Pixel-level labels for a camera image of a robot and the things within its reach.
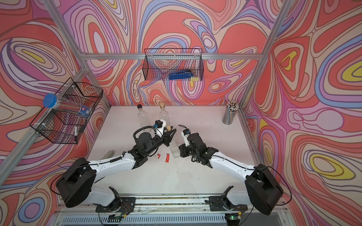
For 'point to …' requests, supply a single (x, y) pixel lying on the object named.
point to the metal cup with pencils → (232, 107)
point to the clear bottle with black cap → (143, 119)
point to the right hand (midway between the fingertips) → (180, 150)
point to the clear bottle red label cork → (164, 114)
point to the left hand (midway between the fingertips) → (176, 130)
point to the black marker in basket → (76, 136)
